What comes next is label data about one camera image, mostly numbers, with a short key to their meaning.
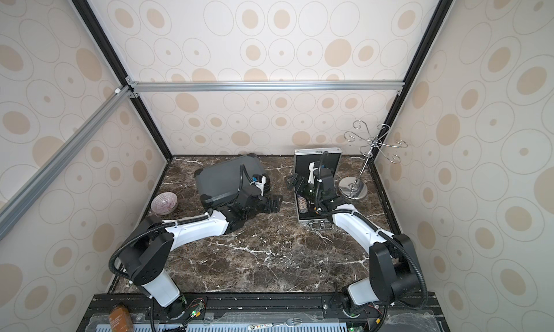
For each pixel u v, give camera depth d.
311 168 0.79
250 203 0.68
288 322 0.70
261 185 0.78
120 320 0.68
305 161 0.96
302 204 0.96
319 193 0.66
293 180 0.76
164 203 0.98
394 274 0.43
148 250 0.45
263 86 0.87
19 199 0.53
